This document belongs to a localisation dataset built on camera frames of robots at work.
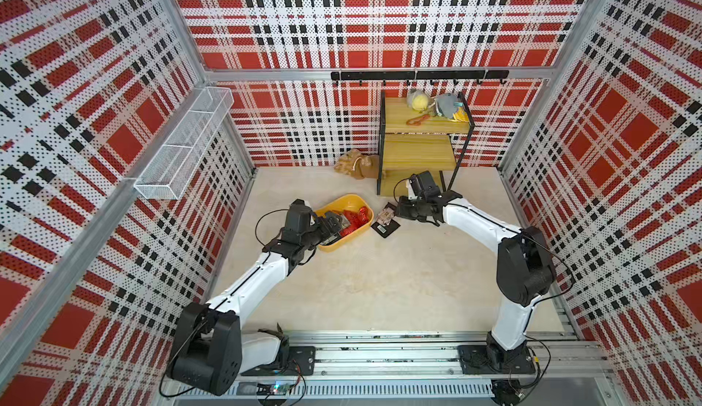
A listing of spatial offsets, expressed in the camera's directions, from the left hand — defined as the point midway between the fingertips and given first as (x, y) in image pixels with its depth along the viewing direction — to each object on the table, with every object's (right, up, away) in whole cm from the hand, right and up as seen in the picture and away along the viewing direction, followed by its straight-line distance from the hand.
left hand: (337, 223), depth 86 cm
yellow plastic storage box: (+3, +6, +17) cm, 18 cm away
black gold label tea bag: (+2, -1, +11) cm, 11 cm away
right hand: (+21, +5, +5) cm, 22 cm away
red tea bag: (+5, 0, +14) cm, 15 cm away
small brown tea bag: (+17, +3, +9) cm, 20 cm away
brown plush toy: (+6, +22, +24) cm, 33 cm away
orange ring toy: (+26, +34, +2) cm, 43 cm away
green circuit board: (-13, -41, -18) cm, 46 cm away
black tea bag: (+16, -3, +15) cm, 22 cm away
